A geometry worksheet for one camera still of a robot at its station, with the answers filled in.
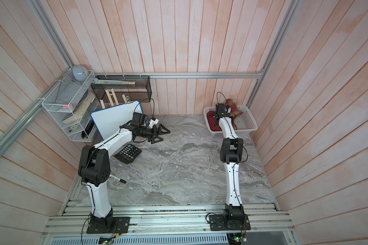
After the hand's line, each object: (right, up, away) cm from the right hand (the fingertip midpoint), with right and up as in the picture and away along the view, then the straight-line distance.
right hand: (230, 120), depth 109 cm
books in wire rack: (-90, +8, -27) cm, 94 cm away
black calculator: (-71, -23, -11) cm, 75 cm away
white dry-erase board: (-81, -2, -17) cm, 83 cm away
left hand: (-45, -12, -20) cm, 51 cm away
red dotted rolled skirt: (-13, -1, +2) cm, 14 cm away
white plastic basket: (+12, -3, +2) cm, 12 cm away
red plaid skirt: (+3, +5, -3) cm, 6 cm away
